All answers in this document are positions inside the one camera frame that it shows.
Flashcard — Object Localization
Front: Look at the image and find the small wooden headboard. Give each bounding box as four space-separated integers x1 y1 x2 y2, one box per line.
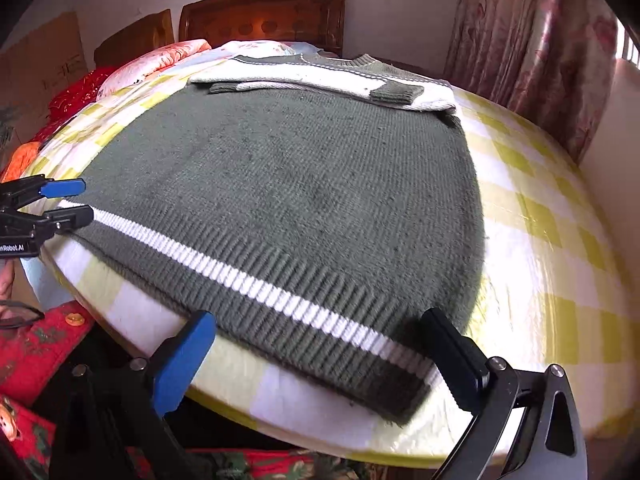
94 8 175 68

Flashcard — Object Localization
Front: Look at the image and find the orange cloth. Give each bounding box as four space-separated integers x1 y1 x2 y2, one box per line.
0 142 42 184

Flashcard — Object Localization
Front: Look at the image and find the window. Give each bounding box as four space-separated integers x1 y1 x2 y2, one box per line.
617 20 640 68

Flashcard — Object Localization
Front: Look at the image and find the thin black cord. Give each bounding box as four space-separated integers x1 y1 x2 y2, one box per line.
0 300 46 332

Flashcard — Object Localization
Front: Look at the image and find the green knit sweater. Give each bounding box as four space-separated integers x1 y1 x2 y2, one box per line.
60 54 488 426

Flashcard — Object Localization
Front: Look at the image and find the yellow checked bed sheet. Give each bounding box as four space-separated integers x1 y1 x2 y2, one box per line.
10 55 640 463

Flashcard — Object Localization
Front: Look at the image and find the light blue floral pillow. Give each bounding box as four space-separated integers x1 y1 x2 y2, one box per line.
215 40 323 62

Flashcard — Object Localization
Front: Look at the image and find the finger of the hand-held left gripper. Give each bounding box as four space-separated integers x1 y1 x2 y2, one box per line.
30 204 95 239
0 174 87 211

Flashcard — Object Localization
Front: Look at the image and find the pink floral pillow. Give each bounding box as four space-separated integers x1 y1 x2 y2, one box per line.
97 39 212 98

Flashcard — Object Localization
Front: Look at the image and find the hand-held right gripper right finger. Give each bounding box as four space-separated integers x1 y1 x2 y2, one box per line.
421 307 588 480

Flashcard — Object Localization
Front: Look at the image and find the person's left hand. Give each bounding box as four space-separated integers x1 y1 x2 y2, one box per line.
0 261 20 320

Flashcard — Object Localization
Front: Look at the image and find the large wooden headboard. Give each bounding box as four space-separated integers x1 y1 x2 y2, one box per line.
179 0 349 58

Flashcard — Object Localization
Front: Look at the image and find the cardboard box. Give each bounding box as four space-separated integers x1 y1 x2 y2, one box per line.
0 11 88 161

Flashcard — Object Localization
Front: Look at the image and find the person's red floral clothing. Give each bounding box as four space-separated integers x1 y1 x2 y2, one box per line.
0 300 391 480

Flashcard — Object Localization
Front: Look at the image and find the pink floral curtain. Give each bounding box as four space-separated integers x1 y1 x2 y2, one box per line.
444 0 621 163

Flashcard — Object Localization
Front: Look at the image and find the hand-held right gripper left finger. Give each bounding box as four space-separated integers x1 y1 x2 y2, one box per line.
47 310 217 480

